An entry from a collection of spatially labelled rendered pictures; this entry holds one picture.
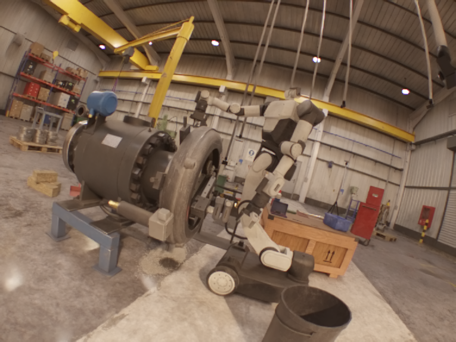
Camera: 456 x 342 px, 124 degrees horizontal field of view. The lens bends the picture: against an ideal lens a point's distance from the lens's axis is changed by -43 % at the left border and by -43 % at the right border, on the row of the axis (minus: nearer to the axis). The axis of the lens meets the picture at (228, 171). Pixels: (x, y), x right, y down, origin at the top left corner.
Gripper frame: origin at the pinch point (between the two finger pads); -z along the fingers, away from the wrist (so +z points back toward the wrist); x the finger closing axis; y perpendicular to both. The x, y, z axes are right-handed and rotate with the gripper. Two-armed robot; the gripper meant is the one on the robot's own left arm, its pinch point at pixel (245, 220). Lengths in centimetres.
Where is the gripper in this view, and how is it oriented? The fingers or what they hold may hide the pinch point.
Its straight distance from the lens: 121.9
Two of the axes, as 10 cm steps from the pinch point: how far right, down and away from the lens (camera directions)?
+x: -7.2, -5.3, -4.5
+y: 3.9, 2.4, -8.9
